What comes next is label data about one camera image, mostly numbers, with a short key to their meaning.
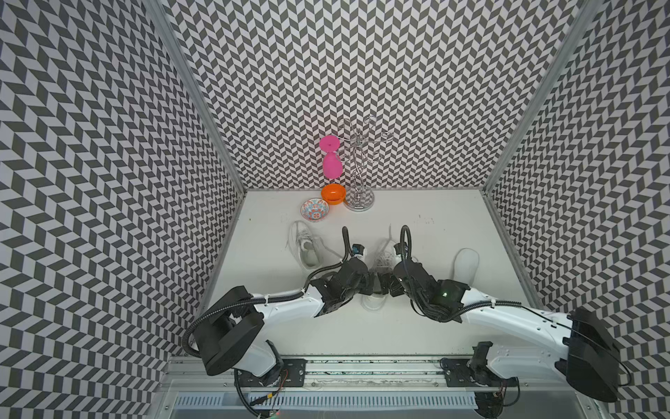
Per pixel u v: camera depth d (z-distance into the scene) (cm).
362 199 130
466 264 95
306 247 90
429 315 57
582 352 39
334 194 113
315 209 110
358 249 75
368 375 74
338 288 63
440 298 56
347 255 65
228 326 45
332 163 98
